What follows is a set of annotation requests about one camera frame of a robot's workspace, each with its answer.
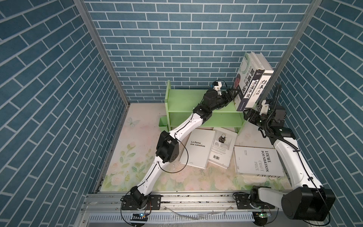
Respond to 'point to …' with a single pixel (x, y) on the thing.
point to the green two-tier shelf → (179, 104)
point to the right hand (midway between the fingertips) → (249, 111)
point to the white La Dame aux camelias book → (198, 145)
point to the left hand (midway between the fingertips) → (238, 94)
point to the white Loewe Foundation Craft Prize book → (257, 161)
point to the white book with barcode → (222, 147)
